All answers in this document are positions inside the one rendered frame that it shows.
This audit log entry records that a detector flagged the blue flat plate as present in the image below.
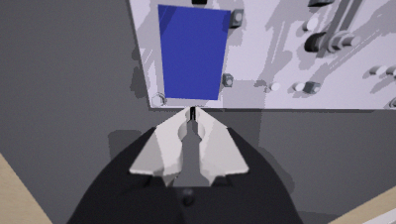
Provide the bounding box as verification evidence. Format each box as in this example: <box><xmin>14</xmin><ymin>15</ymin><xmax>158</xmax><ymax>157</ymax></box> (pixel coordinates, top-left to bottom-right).
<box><xmin>157</xmin><ymin>5</ymin><xmax>231</xmax><ymax>100</ymax></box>

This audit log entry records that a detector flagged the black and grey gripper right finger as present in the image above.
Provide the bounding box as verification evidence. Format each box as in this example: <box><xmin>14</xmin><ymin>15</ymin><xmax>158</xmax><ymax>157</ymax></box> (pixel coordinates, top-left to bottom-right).
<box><xmin>193</xmin><ymin>106</ymin><xmax>304</xmax><ymax>224</ymax></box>

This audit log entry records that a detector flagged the white fixture plate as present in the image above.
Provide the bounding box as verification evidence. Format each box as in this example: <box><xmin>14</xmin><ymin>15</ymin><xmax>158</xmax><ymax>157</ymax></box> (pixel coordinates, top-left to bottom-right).
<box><xmin>130</xmin><ymin>0</ymin><xmax>396</xmax><ymax>110</ymax></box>

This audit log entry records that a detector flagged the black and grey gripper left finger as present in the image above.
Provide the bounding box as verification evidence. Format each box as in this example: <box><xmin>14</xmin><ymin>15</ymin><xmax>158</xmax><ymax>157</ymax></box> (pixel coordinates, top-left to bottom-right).
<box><xmin>66</xmin><ymin>106</ymin><xmax>193</xmax><ymax>224</ymax></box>

